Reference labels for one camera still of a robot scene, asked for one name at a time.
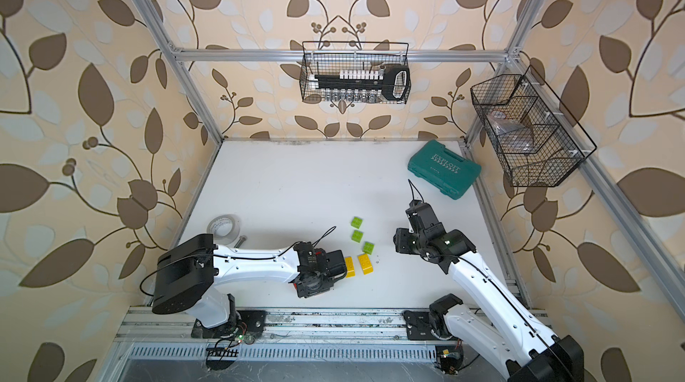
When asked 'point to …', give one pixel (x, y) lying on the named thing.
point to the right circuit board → (449, 358)
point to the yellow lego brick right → (366, 264)
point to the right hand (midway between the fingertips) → (402, 239)
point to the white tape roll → (225, 228)
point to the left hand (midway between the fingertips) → (325, 288)
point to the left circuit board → (220, 359)
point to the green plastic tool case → (445, 168)
